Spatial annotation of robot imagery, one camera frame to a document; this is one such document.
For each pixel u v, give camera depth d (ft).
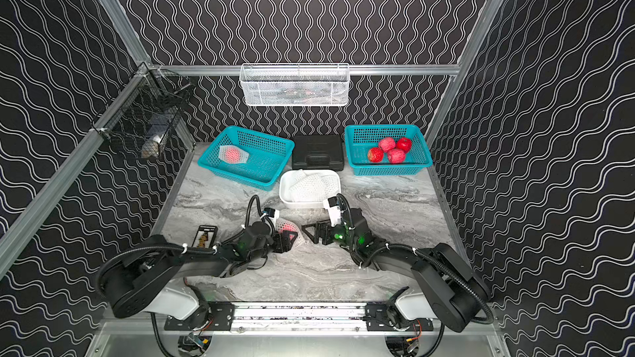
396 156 3.57
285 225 2.79
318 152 3.58
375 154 3.60
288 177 3.30
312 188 3.21
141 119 3.03
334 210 2.54
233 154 3.60
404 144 3.71
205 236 2.95
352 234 2.17
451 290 1.41
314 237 2.45
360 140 3.60
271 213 2.62
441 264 1.45
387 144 3.72
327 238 2.45
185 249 1.69
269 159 3.73
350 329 2.41
